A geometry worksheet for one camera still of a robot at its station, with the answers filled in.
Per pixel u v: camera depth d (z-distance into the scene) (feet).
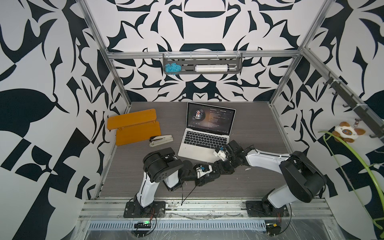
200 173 2.44
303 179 1.46
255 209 2.39
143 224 2.39
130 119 3.07
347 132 1.98
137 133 3.38
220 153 2.72
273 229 2.33
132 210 2.38
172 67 3.00
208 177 2.72
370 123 1.77
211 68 2.98
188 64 3.25
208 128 3.32
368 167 1.77
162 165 1.68
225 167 2.55
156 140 3.16
